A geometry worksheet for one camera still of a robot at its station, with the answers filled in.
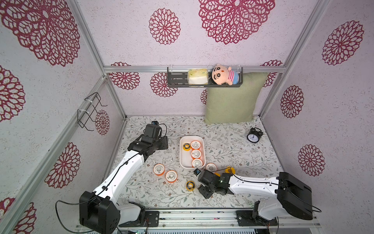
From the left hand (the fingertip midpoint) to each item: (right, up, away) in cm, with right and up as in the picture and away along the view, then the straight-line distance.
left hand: (162, 141), depth 82 cm
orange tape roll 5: (-4, -18, +8) cm, 20 cm away
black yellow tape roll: (+14, -5, +19) cm, 24 cm away
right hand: (+22, -26, +1) cm, 34 cm away
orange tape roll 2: (+20, -9, +15) cm, 27 cm away
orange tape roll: (+20, -4, +19) cm, 28 cm away
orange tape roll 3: (+20, -14, +10) cm, 27 cm away
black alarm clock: (+60, +3, +18) cm, 63 cm away
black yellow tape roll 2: (+16, -26, +3) cm, 31 cm away
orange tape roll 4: (+29, -17, +9) cm, 35 cm away
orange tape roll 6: (+4, -21, +6) cm, 23 cm away
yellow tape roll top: (+40, -18, +7) cm, 45 cm away
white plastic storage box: (+13, -14, +13) cm, 23 cm away
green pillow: (+47, +24, +19) cm, 56 cm away
